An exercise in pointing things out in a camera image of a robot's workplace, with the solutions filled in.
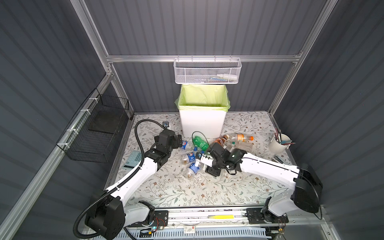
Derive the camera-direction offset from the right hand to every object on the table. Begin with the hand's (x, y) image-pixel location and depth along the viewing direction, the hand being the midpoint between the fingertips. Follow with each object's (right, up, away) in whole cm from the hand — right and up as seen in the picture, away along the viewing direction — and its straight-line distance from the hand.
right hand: (209, 165), depth 81 cm
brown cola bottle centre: (+10, +12, +17) cm, 23 cm away
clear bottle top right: (+28, +8, +18) cm, 34 cm away
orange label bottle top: (+24, +14, +18) cm, 33 cm away
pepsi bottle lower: (-9, -3, +3) cm, 10 cm away
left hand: (-21, +16, +2) cm, 27 cm away
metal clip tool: (+44, +1, +10) cm, 45 cm away
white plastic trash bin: (-3, +23, +13) cm, 27 cm away
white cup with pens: (+46, +11, +12) cm, 49 cm away
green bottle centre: (-4, +10, +15) cm, 19 cm away
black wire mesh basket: (-60, +17, -9) cm, 63 cm away
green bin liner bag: (-2, +41, +20) cm, 46 cm away
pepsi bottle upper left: (-13, +8, +17) cm, 23 cm away
